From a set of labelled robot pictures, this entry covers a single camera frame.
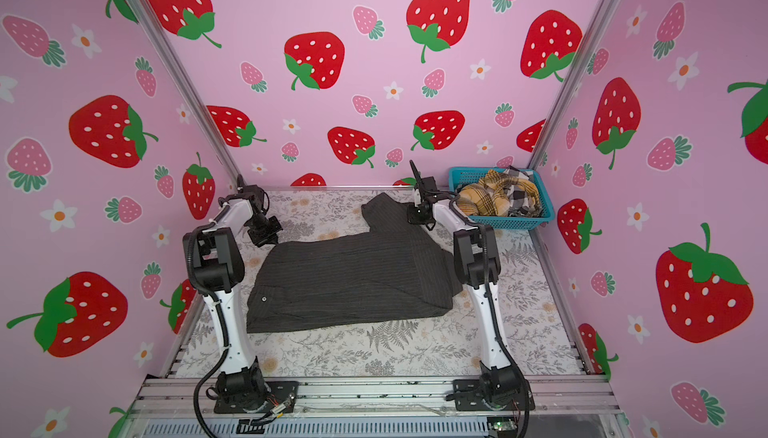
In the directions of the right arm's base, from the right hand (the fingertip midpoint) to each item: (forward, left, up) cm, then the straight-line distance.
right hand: (410, 216), depth 110 cm
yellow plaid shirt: (+5, -26, +8) cm, 28 cm away
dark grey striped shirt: (-21, +2, -2) cm, 22 cm away
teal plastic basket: (+6, -34, +7) cm, 36 cm away
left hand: (-15, +46, 0) cm, 48 cm away
